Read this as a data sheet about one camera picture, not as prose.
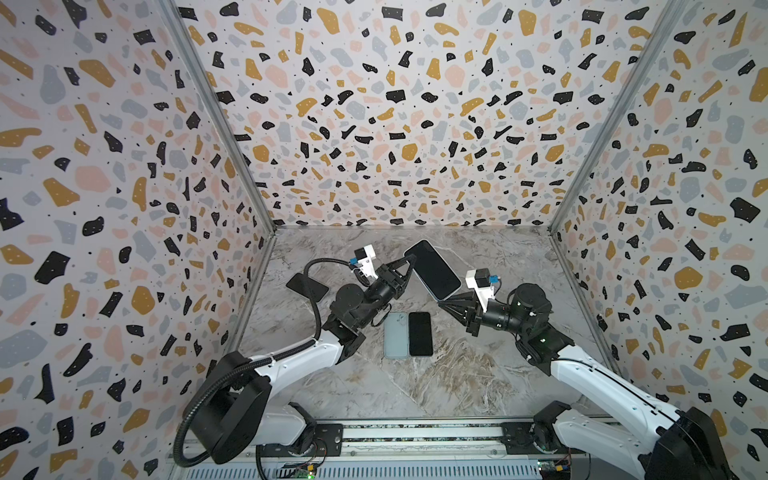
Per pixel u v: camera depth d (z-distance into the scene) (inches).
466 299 26.5
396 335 36.4
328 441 29.0
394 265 26.8
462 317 26.3
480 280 24.0
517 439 29.2
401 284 26.0
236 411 16.2
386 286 25.9
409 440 30.0
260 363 17.9
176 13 27.5
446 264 27.6
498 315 25.1
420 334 36.4
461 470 30.7
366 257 27.2
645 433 16.8
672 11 28.1
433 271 27.7
